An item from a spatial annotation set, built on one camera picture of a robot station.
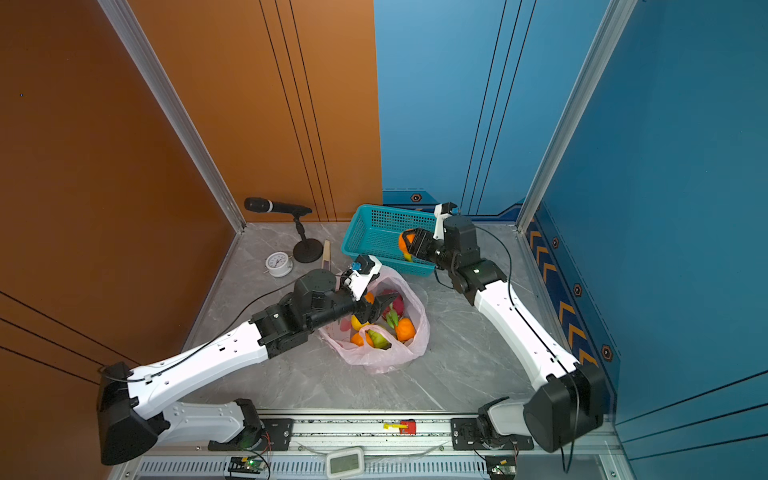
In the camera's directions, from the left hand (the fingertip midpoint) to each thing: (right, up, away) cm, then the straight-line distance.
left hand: (387, 281), depth 68 cm
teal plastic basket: (-6, +15, +49) cm, 51 cm away
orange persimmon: (+5, -16, +17) cm, 24 cm away
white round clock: (-39, +2, +35) cm, 52 cm away
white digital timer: (-10, -42, 0) cm, 43 cm away
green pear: (-3, -18, +15) cm, 24 cm away
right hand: (+5, +11, +8) cm, 14 cm away
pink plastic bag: (-8, -17, +7) cm, 20 cm away
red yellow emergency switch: (+5, -37, +6) cm, 38 cm away
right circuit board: (+27, -45, +3) cm, 52 cm away
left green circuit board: (-34, -44, +3) cm, 56 cm away
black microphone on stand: (-31, +7, +42) cm, 53 cm away
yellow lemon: (-10, -14, +19) cm, 26 cm away
